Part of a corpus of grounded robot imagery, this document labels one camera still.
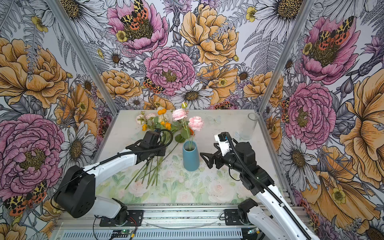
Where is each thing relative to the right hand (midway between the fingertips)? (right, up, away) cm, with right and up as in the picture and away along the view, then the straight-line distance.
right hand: (208, 154), depth 70 cm
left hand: (-25, -2, +19) cm, 32 cm away
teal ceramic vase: (-8, -2, +5) cm, 10 cm away
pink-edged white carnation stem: (-42, +18, +42) cm, 62 cm away
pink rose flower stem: (-7, +14, +1) cm, 16 cm away
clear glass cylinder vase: (+29, +9, +32) cm, 44 cm away
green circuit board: (-40, -37, +1) cm, 54 cm away
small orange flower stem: (-42, +12, +38) cm, 58 cm away
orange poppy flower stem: (-28, +22, +28) cm, 46 cm away
